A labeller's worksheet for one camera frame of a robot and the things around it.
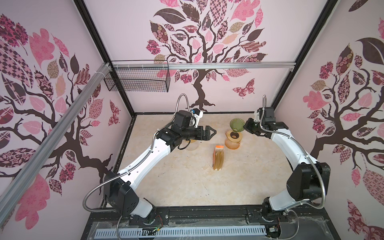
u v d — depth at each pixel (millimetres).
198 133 643
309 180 435
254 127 742
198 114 667
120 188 395
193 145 972
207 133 634
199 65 923
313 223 721
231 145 997
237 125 889
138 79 1219
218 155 874
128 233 697
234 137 948
